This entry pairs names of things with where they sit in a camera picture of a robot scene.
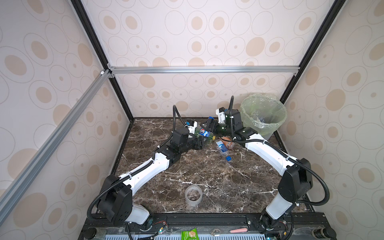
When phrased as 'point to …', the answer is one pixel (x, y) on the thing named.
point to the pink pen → (239, 230)
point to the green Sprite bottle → (206, 138)
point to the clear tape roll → (193, 203)
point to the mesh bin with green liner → (263, 113)
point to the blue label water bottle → (223, 149)
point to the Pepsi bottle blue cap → (203, 132)
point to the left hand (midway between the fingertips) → (208, 136)
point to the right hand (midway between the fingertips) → (204, 126)
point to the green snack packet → (192, 234)
